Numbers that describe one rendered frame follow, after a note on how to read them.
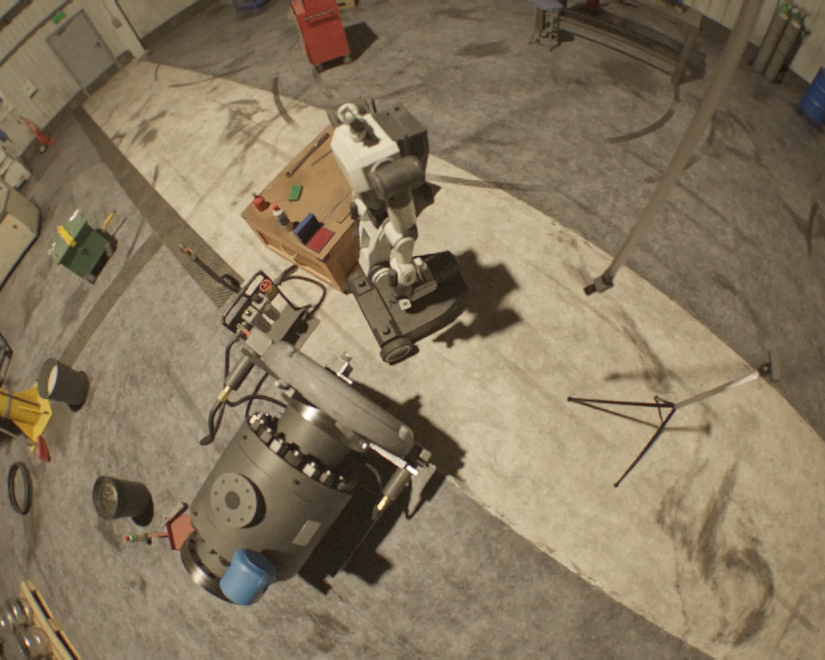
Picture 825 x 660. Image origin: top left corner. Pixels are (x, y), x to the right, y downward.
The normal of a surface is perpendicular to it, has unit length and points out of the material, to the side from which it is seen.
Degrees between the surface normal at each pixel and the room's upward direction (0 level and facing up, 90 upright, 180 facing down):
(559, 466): 0
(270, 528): 33
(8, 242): 90
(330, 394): 15
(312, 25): 90
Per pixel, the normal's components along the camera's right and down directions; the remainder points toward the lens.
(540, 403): -0.11, -0.36
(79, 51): 0.76, 0.57
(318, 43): 0.34, 0.86
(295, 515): 0.49, 0.08
